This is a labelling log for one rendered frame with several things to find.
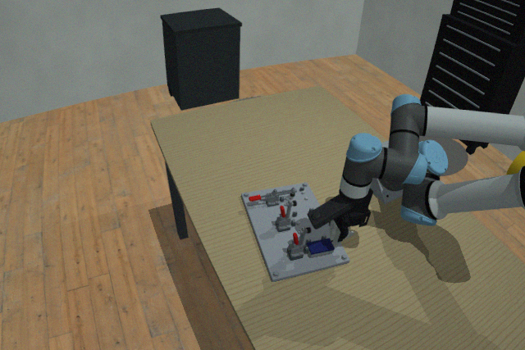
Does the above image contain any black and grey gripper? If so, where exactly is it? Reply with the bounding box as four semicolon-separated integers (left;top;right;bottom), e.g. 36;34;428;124
329;189;373;247

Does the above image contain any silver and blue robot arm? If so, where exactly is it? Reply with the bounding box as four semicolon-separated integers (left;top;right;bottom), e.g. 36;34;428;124
308;94;525;230

